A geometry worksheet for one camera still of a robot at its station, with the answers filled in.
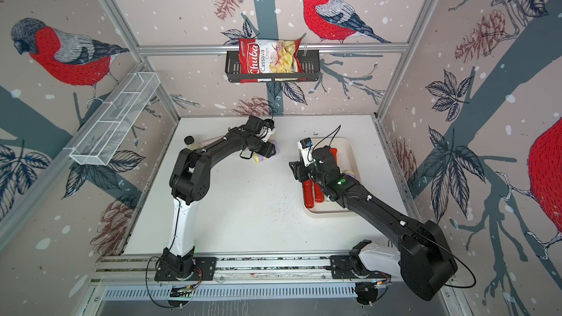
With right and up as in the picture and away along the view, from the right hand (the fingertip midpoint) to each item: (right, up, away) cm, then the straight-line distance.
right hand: (296, 159), depth 82 cm
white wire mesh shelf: (-66, +7, -11) cm, 68 cm away
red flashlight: (+5, -15, +7) cm, 18 cm away
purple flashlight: (-16, -1, +17) cm, 24 cm away
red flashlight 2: (+10, -16, +6) cm, 20 cm away
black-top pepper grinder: (-11, +15, +15) cm, 24 cm away
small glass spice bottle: (-49, +7, +17) cm, 53 cm away
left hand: (-9, +4, +18) cm, 21 cm away
